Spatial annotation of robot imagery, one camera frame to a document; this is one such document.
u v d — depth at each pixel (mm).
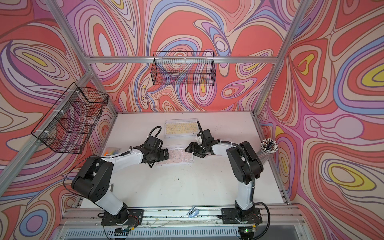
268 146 825
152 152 733
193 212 735
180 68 926
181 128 1076
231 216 736
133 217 729
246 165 506
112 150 979
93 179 458
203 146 747
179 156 954
